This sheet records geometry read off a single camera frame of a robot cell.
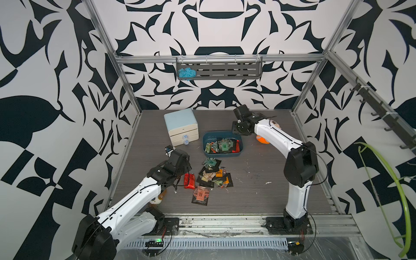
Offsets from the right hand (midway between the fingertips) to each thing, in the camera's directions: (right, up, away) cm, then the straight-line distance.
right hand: (235, 126), depth 93 cm
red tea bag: (+3, -13, +6) cm, 15 cm away
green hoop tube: (+46, -27, -42) cm, 68 cm away
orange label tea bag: (-8, -25, -3) cm, 26 cm away
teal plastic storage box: (-14, -13, +6) cm, 20 cm away
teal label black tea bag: (-5, -11, +6) cm, 14 cm away
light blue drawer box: (-29, 0, 0) cm, 29 cm away
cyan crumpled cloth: (-27, +29, -1) cm, 40 cm away
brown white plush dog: (-39, -36, -13) cm, 55 cm away
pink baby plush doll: (+25, +2, +9) cm, 27 cm away
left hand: (-27, -17, -10) cm, 33 cm away
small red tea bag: (-25, -28, -8) cm, 38 cm away
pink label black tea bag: (-19, -35, -10) cm, 41 cm away
